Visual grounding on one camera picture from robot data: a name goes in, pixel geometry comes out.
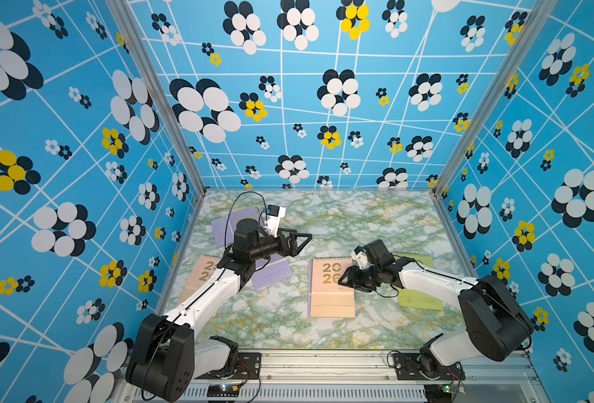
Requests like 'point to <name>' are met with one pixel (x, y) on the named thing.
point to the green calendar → (409, 299)
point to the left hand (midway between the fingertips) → (306, 233)
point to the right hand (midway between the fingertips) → (346, 282)
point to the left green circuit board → (223, 390)
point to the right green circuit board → (451, 389)
